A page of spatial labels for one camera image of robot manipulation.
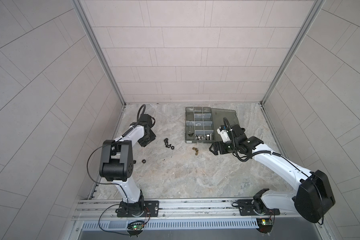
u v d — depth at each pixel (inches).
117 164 18.3
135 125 24.7
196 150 35.8
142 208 25.3
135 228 25.3
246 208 27.9
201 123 39.5
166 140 37.2
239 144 23.7
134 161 33.3
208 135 36.9
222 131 29.0
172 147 36.5
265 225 26.8
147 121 29.3
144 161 34.1
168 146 36.7
